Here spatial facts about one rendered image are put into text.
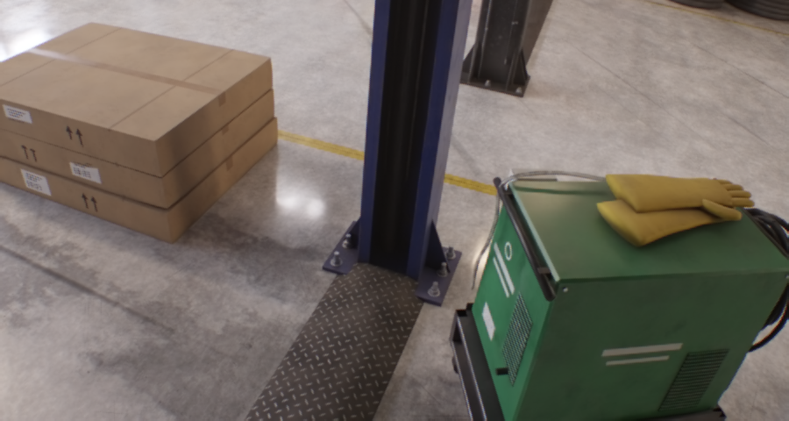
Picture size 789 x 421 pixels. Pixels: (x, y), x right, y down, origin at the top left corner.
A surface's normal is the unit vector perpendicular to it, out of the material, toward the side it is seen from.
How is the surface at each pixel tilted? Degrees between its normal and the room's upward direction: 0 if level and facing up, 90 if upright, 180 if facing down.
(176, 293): 0
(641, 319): 86
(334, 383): 0
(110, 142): 90
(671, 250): 0
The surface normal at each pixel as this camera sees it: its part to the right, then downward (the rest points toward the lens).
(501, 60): -0.33, 0.53
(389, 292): 0.08, -0.80
